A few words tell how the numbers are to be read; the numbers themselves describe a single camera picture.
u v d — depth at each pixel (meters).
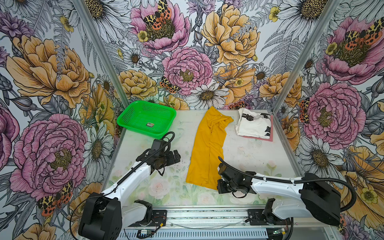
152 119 1.14
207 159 0.94
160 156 0.73
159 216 0.74
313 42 0.83
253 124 1.08
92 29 0.78
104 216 0.40
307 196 0.43
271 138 1.03
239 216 0.76
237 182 0.65
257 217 0.74
